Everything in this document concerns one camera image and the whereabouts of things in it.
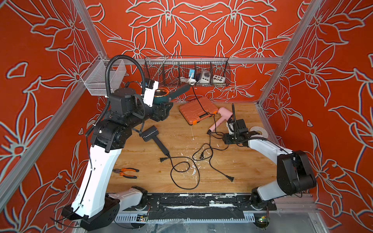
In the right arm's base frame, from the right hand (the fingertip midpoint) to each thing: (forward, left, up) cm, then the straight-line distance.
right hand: (223, 137), depth 91 cm
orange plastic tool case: (+23, +16, 0) cm, 28 cm away
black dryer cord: (-13, +38, -5) cm, 41 cm away
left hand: (-8, +33, +40) cm, 52 cm away
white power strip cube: (+31, +3, +23) cm, 38 cm away
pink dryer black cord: (-24, -1, -6) cm, 24 cm away
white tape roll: (+8, -30, -6) cm, 32 cm away
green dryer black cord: (+10, +4, -3) cm, 11 cm away
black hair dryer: (+3, +48, 0) cm, 48 cm away
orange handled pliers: (-22, +63, -5) cm, 66 cm away
